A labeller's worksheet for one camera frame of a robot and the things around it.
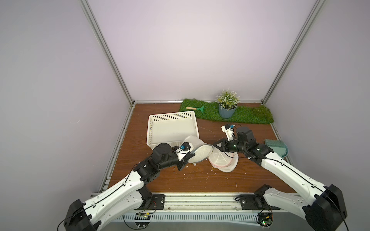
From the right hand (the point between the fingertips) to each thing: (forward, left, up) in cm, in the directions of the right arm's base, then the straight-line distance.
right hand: (214, 142), depth 75 cm
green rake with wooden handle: (+38, +6, -15) cm, 41 cm away
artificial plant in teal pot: (+33, -12, -2) cm, 36 cm away
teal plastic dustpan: (+8, -44, -18) cm, 48 cm away
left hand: (-8, +10, +1) cm, 13 cm away
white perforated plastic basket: (+22, +29, -20) cm, 41 cm away
